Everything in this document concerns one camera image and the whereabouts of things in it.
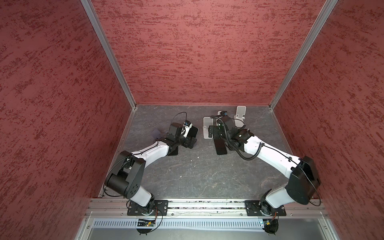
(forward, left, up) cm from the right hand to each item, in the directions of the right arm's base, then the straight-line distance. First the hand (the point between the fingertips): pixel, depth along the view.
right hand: (214, 131), depth 84 cm
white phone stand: (+21, -22, -13) cm, 33 cm away
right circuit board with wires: (-44, -25, -20) cm, 55 cm away
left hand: (+1, +15, -9) cm, 17 cm away
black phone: (+3, +13, -4) cm, 14 cm away
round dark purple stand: (+10, +39, -15) cm, 42 cm away
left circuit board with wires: (-41, +36, -18) cm, 57 cm away
